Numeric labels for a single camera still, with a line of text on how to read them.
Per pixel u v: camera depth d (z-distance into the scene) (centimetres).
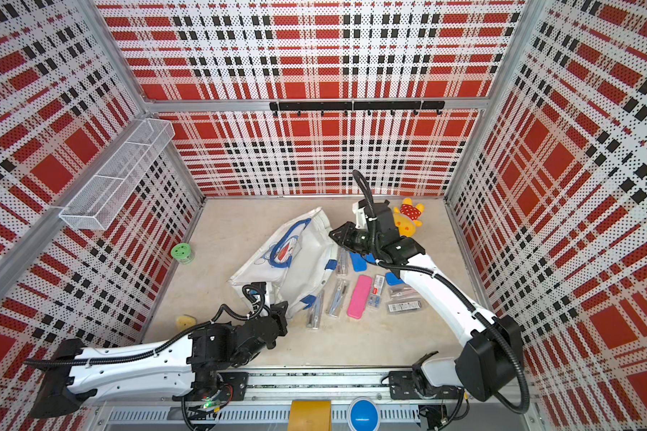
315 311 87
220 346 54
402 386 73
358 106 89
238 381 76
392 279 95
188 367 49
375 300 90
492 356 39
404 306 87
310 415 73
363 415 69
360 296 92
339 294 91
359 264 97
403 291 92
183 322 84
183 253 98
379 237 57
